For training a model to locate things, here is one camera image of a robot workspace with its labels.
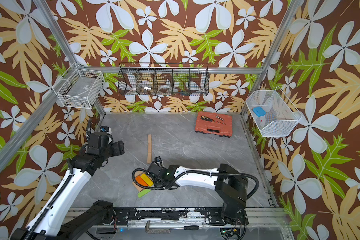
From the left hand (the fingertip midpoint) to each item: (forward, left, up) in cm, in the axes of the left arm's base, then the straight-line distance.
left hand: (117, 143), depth 77 cm
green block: (-19, -13, -21) cm, 31 cm away
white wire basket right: (+17, -87, +5) cm, 88 cm away
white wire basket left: (+30, +26, +12) cm, 42 cm away
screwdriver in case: (+31, -54, -15) cm, 64 cm away
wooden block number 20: (+18, -12, -21) cm, 30 cm away
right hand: (-13, -21, -17) cm, 30 cm away
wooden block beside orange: (-17, -10, -20) cm, 28 cm away
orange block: (-13, -10, -21) cm, 26 cm away
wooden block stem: (+2, -14, -21) cm, 25 cm away
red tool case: (+28, -62, -17) cm, 70 cm away
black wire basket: (+44, -22, +10) cm, 50 cm away
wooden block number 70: (+10, -13, -21) cm, 26 cm away
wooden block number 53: (-8, -10, -21) cm, 24 cm away
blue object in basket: (+20, -80, +4) cm, 82 cm away
